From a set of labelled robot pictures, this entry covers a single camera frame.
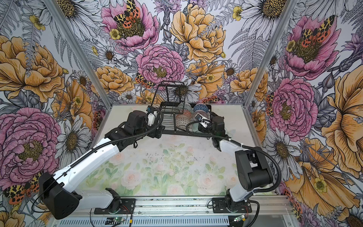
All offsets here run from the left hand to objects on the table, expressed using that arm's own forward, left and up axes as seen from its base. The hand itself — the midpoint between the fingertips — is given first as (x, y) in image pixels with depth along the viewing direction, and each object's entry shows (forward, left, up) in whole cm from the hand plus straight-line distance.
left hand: (155, 128), depth 78 cm
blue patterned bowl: (+34, -29, -19) cm, 49 cm away
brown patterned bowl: (+21, -14, -20) cm, 33 cm away
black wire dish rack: (+37, -4, -13) cm, 40 cm away
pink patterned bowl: (+26, -30, -17) cm, 43 cm away
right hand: (+13, -30, -8) cm, 33 cm away
